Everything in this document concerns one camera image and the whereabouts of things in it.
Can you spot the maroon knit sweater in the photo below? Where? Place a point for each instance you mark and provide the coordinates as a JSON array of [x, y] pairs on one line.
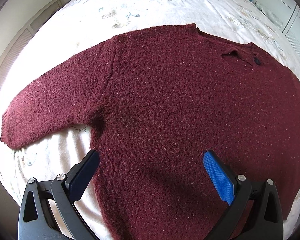
[[155, 100]]

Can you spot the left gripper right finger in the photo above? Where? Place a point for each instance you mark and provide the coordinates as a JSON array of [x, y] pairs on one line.
[[265, 217]]

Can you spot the white floral bed sheet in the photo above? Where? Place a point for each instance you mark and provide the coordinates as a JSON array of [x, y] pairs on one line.
[[83, 24]]

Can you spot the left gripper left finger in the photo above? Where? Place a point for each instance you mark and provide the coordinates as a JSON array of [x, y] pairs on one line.
[[36, 220]]

